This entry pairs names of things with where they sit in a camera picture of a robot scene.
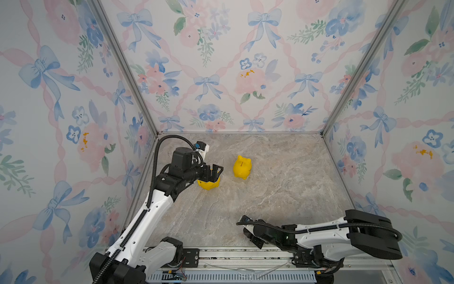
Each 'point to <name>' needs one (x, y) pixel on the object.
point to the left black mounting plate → (191, 260)
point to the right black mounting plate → (314, 258)
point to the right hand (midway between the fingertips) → (247, 230)
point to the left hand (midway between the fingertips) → (214, 165)
